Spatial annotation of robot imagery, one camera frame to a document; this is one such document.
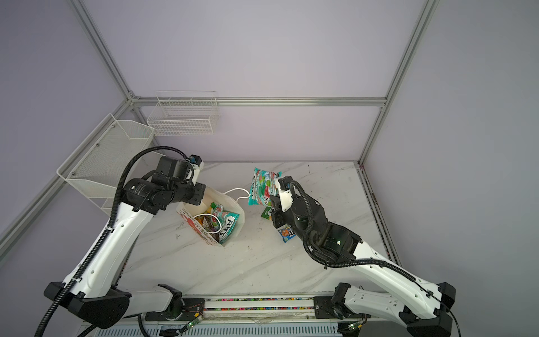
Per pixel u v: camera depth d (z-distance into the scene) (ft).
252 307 2.47
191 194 2.03
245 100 3.05
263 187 2.13
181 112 3.14
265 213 3.22
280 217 1.82
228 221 2.51
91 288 1.23
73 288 1.22
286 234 2.97
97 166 2.45
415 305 1.29
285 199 1.76
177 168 1.68
